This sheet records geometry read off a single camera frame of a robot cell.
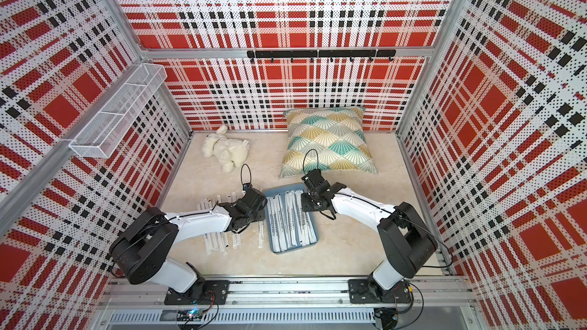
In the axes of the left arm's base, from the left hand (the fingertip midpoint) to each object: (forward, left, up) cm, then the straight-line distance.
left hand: (261, 209), depth 93 cm
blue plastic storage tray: (+9, -5, +1) cm, 10 cm away
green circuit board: (-36, +17, +2) cm, 39 cm away
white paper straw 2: (-9, -16, +1) cm, 19 cm away
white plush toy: (+24, +15, +8) cm, 29 cm away
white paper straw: (+1, -7, 0) cm, 7 cm away
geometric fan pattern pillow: (+24, -29, +17) cm, 41 cm away
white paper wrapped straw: (+2, +25, 0) cm, 25 cm away
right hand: (0, -20, +6) cm, 21 cm away
